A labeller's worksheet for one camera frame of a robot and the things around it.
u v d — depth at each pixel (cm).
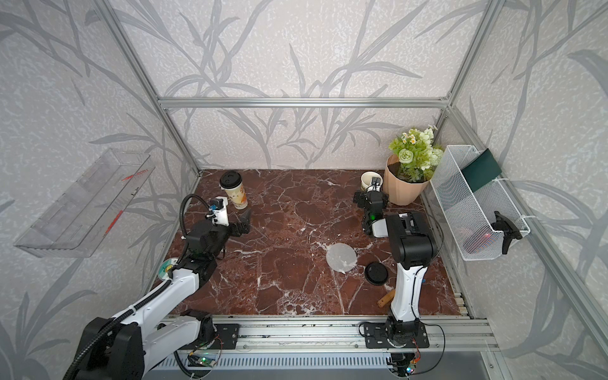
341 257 91
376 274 86
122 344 40
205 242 63
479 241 63
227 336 73
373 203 79
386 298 80
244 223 75
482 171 73
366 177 97
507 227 58
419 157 86
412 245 54
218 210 69
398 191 98
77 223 65
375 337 73
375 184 87
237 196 98
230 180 94
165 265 81
